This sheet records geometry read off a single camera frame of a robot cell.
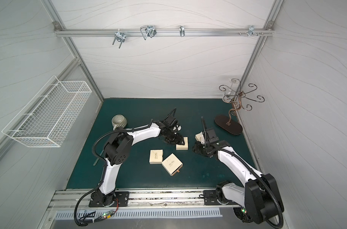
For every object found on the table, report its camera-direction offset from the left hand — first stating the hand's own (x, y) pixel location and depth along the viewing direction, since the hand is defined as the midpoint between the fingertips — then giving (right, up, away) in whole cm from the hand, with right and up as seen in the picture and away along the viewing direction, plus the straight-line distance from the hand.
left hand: (182, 144), depth 90 cm
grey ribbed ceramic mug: (-47, +15, +14) cm, 51 cm away
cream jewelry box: (-16, -6, -5) cm, 18 cm away
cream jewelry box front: (-6, -10, -8) cm, 14 cm away
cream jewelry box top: (+12, +4, +3) cm, 13 cm away
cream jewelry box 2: (+1, -2, -2) cm, 2 cm away
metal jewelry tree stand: (+38, +12, +14) cm, 42 cm away
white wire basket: (-67, +18, -22) cm, 73 cm away
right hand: (+8, -1, -5) cm, 10 cm away
